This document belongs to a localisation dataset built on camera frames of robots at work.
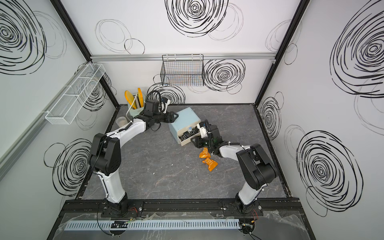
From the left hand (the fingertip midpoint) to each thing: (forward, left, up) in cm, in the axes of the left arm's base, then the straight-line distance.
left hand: (174, 115), depth 93 cm
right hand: (-13, -12, -8) cm, 19 cm away
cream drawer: (-14, -9, -7) cm, 18 cm away
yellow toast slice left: (+9, +30, +4) cm, 32 cm away
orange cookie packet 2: (-25, -24, -16) cm, 38 cm away
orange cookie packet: (-19, -20, -15) cm, 31 cm away
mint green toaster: (+2, +26, -2) cm, 26 cm away
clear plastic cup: (-1, +36, -7) cm, 37 cm away
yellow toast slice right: (+12, +24, +6) cm, 27 cm away
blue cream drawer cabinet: (-8, -7, -1) cm, 11 cm away
